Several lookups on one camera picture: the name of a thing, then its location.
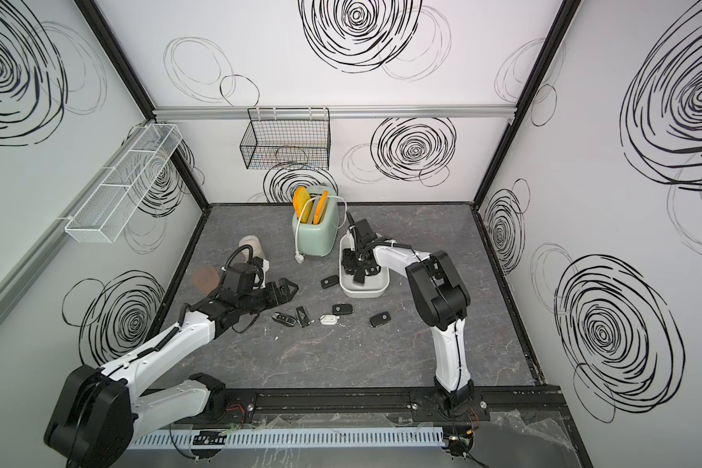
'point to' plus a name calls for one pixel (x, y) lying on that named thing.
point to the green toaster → (318, 240)
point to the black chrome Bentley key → (301, 315)
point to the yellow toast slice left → (301, 205)
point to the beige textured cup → (255, 245)
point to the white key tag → (327, 319)
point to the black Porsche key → (284, 318)
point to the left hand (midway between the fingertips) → (287, 291)
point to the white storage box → (373, 286)
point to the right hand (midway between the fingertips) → (347, 261)
